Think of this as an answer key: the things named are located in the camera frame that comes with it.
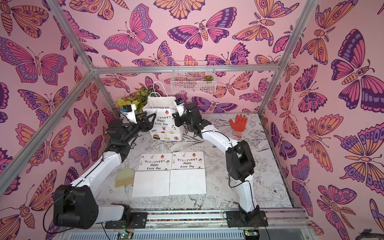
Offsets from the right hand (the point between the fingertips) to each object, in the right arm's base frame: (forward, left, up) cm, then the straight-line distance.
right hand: (174, 112), depth 87 cm
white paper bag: (-3, +4, -8) cm, 9 cm away
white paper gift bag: (-31, +12, -23) cm, 40 cm away
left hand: (-8, +9, +7) cm, 14 cm away
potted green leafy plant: (+18, +27, -5) cm, 33 cm away
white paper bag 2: (-27, -8, -28) cm, 40 cm away
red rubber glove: (+11, -44, -25) cm, 52 cm away
